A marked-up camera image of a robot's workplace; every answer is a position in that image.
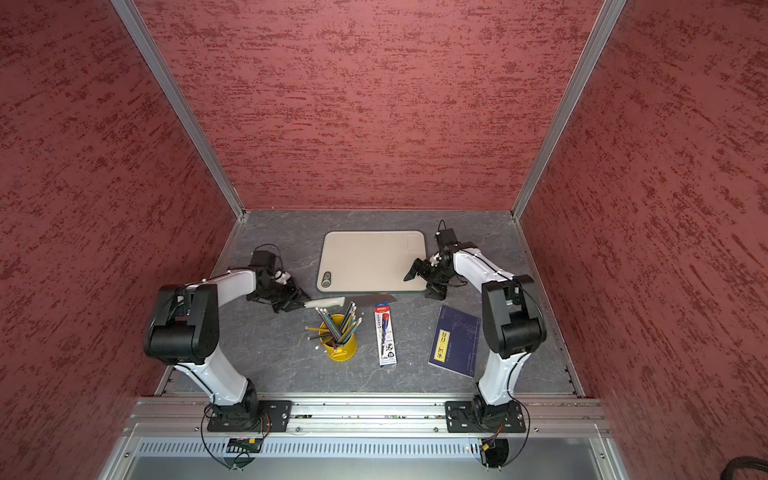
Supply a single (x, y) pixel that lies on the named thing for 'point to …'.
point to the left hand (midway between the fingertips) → (308, 304)
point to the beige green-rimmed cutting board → (369, 261)
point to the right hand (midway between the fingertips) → (413, 288)
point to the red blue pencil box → (385, 334)
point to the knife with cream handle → (356, 299)
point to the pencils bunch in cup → (335, 334)
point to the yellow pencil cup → (343, 352)
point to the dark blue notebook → (456, 341)
